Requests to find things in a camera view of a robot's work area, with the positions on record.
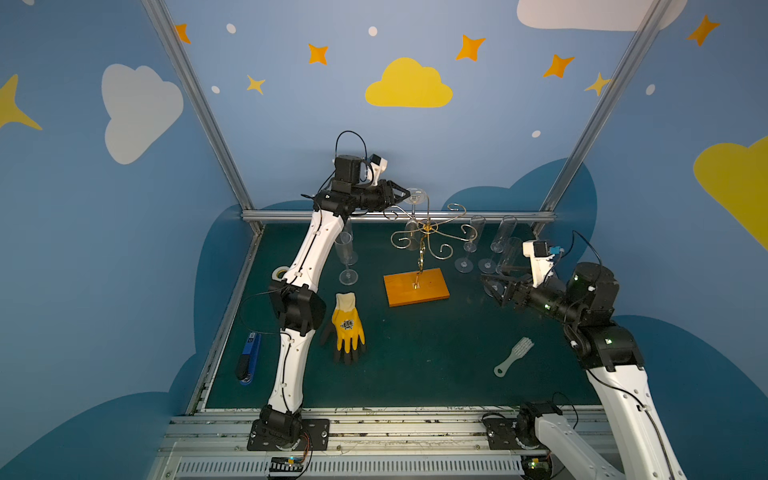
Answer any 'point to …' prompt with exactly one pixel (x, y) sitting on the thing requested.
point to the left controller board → (286, 464)
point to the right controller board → (537, 467)
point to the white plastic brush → (516, 353)
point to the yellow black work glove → (345, 330)
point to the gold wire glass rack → (422, 286)
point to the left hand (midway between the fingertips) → (409, 191)
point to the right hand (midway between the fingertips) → (498, 271)
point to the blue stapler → (248, 361)
